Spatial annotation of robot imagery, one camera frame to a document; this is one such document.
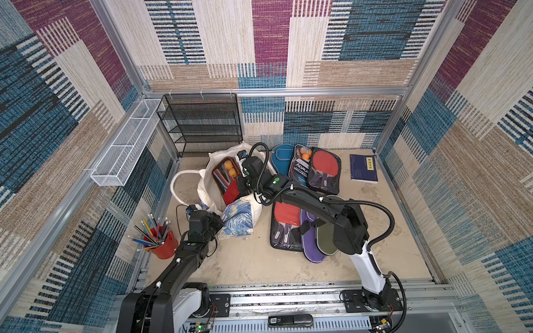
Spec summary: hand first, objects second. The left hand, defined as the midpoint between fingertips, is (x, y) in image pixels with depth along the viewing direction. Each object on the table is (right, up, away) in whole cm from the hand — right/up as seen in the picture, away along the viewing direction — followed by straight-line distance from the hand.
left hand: (221, 215), depth 88 cm
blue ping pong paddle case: (+27, +27, +27) cm, 47 cm away
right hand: (+9, +16, -2) cm, 18 cm away
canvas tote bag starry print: (-9, +11, -5) cm, 15 cm away
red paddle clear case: (+27, -6, +1) cm, 28 cm away
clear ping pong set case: (+35, +20, +18) cm, 44 cm away
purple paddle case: (+36, -12, -5) cm, 38 cm away
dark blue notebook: (+71, +20, +24) cm, 77 cm away
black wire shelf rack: (-15, +43, +20) cm, 50 cm away
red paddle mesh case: (+49, +19, +20) cm, 56 cm away
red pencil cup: (-23, -7, -8) cm, 26 cm away
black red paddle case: (+2, +17, +1) cm, 18 cm away
